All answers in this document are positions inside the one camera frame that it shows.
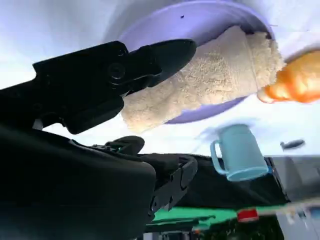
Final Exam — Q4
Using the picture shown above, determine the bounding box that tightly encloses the pale green mug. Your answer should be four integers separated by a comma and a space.
209, 123, 270, 182

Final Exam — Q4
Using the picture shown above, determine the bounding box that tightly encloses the beige towel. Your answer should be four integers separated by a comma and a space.
119, 24, 288, 134

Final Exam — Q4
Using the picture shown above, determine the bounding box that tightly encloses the small red object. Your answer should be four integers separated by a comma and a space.
236, 209, 260, 223

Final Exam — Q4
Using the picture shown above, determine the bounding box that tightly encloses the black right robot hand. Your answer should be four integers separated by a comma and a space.
0, 38, 199, 240

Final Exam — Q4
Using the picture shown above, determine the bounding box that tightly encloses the grey cabinet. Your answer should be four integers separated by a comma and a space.
264, 156, 320, 201

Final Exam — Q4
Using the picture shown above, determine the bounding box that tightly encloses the lilac plate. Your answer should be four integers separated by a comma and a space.
119, 0, 276, 125

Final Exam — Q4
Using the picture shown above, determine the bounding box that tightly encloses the orange and white bread roll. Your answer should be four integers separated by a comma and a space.
257, 49, 320, 104

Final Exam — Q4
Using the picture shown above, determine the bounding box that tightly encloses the green cloth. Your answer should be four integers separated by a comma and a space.
146, 204, 287, 227

